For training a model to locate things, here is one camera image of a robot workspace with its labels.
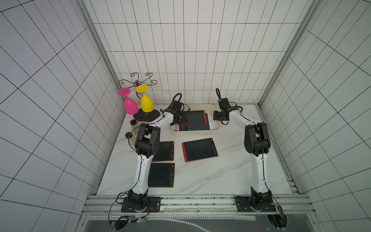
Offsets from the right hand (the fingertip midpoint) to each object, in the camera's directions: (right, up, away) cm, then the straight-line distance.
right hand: (219, 113), depth 108 cm
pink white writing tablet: (-7, -8, -2) cm, 11 cm away
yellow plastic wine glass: (-50, +6, -18) cm, 54 cm away
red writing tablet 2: (-17, -24, -14) cm, 33 cm away
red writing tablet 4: (-18, -3, -2) cm, 19 cm away
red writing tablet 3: (-40, -36, -26) cm, 60 cm away
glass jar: (-61, -14, -20) cm, 66 cm away
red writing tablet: (-39, -26, -14) cm, 49 cm away
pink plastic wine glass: (-62, +4, -14) cm, 64 cm away
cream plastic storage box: (-8, +4, +3) cm, 9 cm away
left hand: (-29, -6, -3) cm, 30 cm away
